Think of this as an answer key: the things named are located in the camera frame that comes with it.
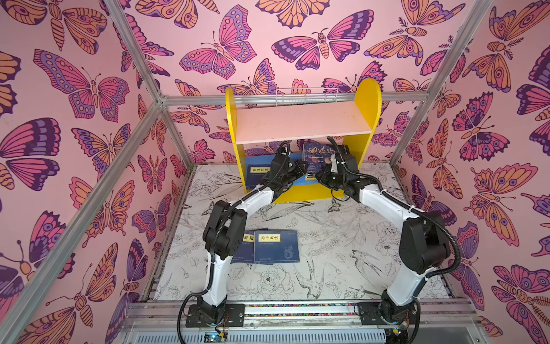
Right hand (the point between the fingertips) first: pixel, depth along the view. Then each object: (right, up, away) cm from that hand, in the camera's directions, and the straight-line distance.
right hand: (316, 171), depth 90 cm
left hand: (-2, +4, -1) cm, 5 cm away
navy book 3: (-29, -33, -4) cm, 44 cm away
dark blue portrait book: (0, +7, +4) cm, 8 cm away
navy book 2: (-19, -30, -4) cm, 36 cm away
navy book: (-26, +2, +7) cm, 27 cm away
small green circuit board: (-38, -57, -18) cm, 71 cm away
